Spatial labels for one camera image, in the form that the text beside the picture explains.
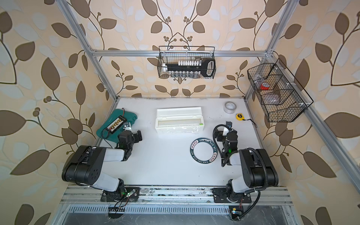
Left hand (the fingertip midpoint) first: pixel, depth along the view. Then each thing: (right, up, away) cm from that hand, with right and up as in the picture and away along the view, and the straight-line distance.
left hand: (129, 130), depth 94 cm
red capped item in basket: (+85, +28, -13) cm, 90 cm away
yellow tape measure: (+80, +9, +11) cm, 81 cm away
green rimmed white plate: (+50, -12, -4) cm, 52 cm away
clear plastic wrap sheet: (+34, +1, 0) cm, 34 cm away
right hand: (+64, +2, -2) cm, 64 cm away
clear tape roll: (+74, +16, +18) cm, 78 cm away
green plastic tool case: (-4, +10, +9) cm, 14 cm away
